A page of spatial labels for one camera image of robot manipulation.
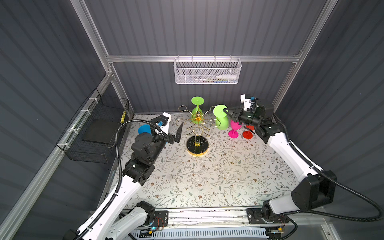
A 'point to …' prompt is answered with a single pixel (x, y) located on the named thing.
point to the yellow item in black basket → (123, 116)
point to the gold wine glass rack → (197, 143)
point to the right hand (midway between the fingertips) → (225, 111)
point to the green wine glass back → (196, 114)
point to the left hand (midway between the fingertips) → (172, 119)
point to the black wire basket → (93, 130)
